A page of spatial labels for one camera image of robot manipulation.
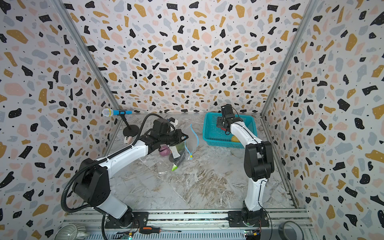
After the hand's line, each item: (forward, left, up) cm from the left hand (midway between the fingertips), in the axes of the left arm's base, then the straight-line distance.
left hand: (189, 134), depth 81 cm
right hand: (+17, -20, -5) cm, 27 cm away
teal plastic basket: (+16, -17, -24) cm, 34 cm away
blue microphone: (+15, +47, +3) cm, 50 cm away
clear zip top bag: (-4, +4, -11) cm, 13 cm away
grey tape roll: (-44, -51, -18) cm, 70 cm away
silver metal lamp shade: (-41, +56, -21) cm, 72 cm away
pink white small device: (+11, +44, -21) cm, 50 cm away
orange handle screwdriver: (-41, +16, -20) cm, 48 cm away
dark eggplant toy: (-7, +8, -18) cm, 21 cm away
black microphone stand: (+20, +44, -20) cm, 53 cm away
